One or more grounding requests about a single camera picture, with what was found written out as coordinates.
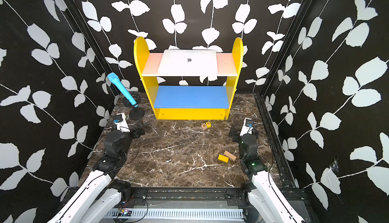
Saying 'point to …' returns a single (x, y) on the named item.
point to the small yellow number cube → (208, 124)
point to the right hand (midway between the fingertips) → (240, 121)
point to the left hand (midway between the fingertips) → (133, 118)
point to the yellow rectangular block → (224, 158)
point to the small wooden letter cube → (203, 126)
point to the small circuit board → (124, 213)
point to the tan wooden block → (230, 155)
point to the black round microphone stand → (137, 113)
